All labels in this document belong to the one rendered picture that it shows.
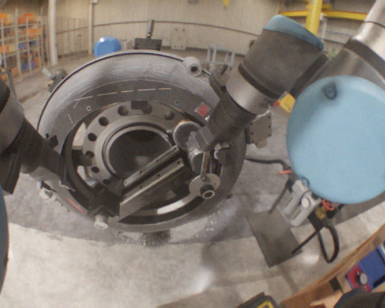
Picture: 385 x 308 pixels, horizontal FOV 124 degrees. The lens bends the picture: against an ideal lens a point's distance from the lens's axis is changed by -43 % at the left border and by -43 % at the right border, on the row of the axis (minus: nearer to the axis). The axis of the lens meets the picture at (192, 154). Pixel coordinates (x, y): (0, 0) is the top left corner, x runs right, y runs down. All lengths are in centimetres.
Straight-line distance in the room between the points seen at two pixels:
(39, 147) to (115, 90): 21
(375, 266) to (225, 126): 86
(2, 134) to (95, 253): 98
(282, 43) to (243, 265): 107
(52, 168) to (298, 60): 42
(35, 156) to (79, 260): 93
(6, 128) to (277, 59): 37
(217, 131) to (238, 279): 90
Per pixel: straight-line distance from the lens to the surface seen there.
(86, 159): 70
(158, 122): 59
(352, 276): 87
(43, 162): 33
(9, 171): 27
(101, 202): 58
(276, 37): 27
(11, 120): 27
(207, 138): 37
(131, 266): 108
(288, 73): 26
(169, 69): 42
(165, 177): 54
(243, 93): 29
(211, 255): 110
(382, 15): 16
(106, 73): 42
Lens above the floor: 101
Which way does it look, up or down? 37 degrees down
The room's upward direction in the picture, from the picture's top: 7 degrees clockwise
